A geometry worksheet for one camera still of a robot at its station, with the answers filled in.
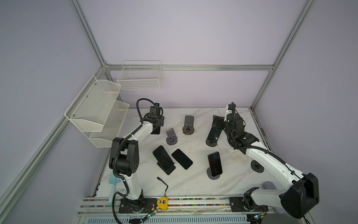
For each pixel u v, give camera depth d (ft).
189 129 3.38
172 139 3.13
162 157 2.53
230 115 1.97
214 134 3.03
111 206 2.35
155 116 2.45
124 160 1.62
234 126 1.86
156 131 3.20
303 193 1.30
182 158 2.99
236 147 1.85
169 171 2.80
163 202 2.41
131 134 1.76
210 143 3.22
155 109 2.44
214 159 2.53
